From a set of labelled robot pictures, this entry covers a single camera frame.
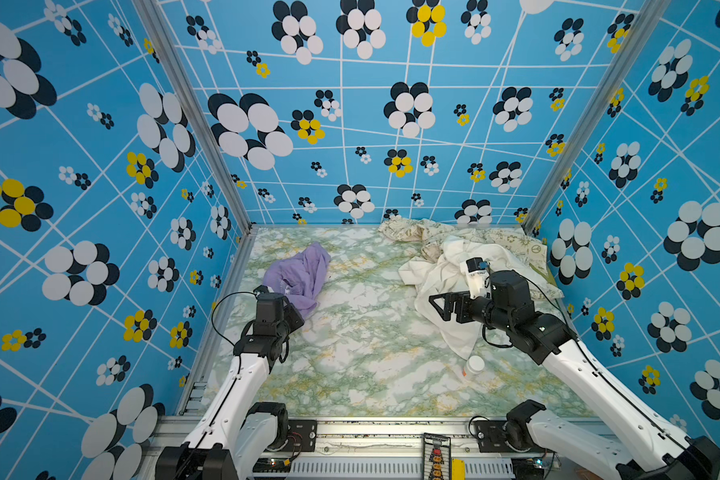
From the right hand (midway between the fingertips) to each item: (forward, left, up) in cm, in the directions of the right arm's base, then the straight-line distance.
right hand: (444, 297), depth 75 cm
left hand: (+2, +41, -10) cm, 42 cm away
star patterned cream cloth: (+37, -3, -17) cm, 41 cm away
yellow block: (-34, -2, -21) cm, 40 cm away
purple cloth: (+16, +43, -13) cm, 47 cm away
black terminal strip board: (-32, +3, -20) cm, 38 cm away
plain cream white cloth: (+16, -3, -10) cm, 19 cm away
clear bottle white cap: (-13, -8, -14) cm, 21 cm away
